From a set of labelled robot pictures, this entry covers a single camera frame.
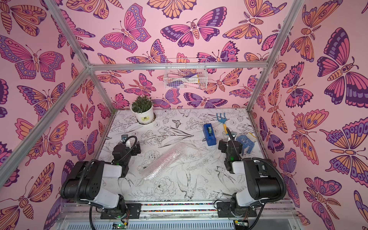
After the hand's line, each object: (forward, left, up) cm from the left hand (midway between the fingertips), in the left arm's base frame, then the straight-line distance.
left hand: (133, 140), depth 94 cm
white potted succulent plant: (+20, -5, +11) cm, 23 cm away
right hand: (0, -65, 0) cm, 65 cm away
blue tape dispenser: (+8, -51, -1) cm, 51 cm away
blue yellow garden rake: (+23, -64, -6) cm, 68 cm away
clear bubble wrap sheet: (-8, -29, -1) cm, 30 cm away
